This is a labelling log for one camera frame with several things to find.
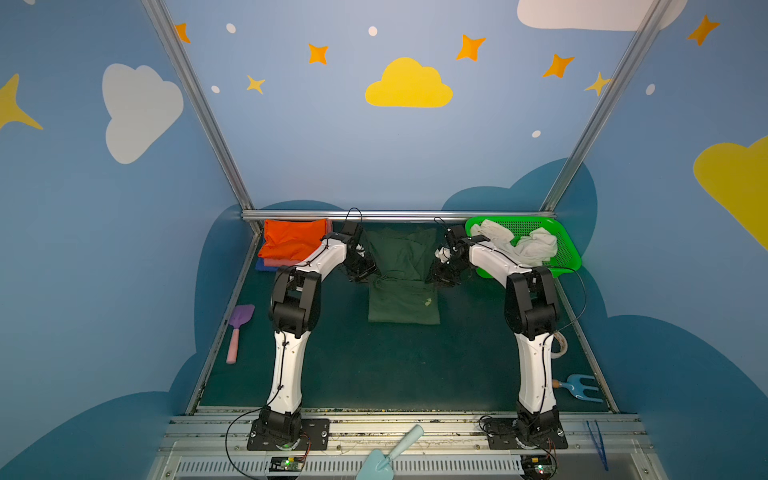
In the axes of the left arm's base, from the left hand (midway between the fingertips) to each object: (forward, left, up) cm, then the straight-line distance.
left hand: (381, 274), depth 100 cm
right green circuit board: (-53, -39, -6) cm, 66 cm away
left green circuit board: (-53, +22, -7) cm, 58 cm away
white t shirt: (+14, -57, -1) cm, 59 cm away
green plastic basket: (+9, -67, -1) cm, 68 cm away
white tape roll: (-23, -56, -4) cm, 61 cm away
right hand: (-1, -17, -1) cm, 17 cm away
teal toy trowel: (-53, 0, -3) cm, 53 cm away
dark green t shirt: (-5, -7, -5) cm, 10 cm away
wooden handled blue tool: (-35, -55, -5) cm, 65 cm away
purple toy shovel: (-13, +46, -5) cm, 48 cm away
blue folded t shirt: (+5, +44, -3) cm, 44 cm away
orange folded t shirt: (+13, +33, +2) cm, 36 cm away
